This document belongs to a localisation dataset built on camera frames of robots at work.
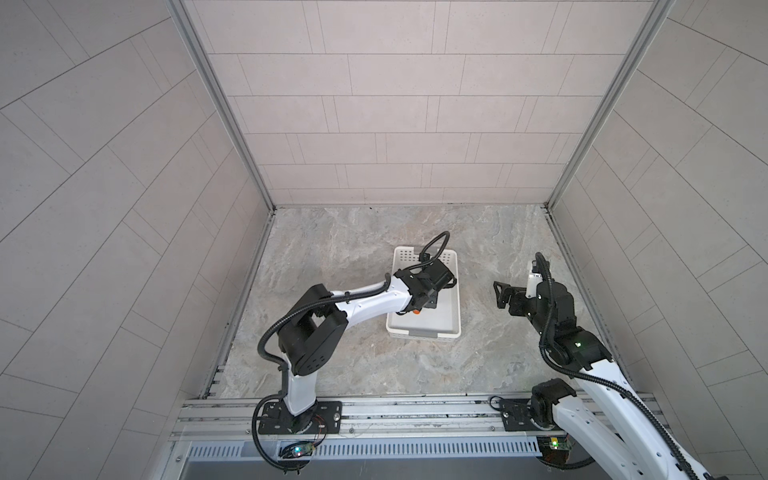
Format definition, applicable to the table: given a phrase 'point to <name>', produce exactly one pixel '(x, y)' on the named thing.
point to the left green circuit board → (296, 449)
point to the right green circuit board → (554, 449)
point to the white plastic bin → (441, 322)
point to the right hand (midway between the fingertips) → (511, 283)
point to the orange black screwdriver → (417, 311)
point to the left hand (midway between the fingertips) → (429, 294)
